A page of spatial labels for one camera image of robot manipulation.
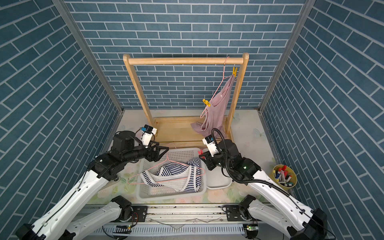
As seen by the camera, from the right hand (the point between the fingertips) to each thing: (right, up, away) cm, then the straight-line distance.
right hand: (203, 155), depth 72 cm
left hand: (-17, +5, -3) cm, 18 cm away
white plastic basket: (-29, -20, +7) cm, 36 cm away
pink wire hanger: (-16, -5, +10) cm, 20 cm away
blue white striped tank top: (-11, -13, +8) cm, 19 cm away
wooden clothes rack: (-15, +11, +36) cm, 41 cm away
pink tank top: (+7, +20, +11) cm, 24 cm away
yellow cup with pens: (+41, -11, +1) cm, 42 cm away
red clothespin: (-1, +2, 0) cm, 2 cm away
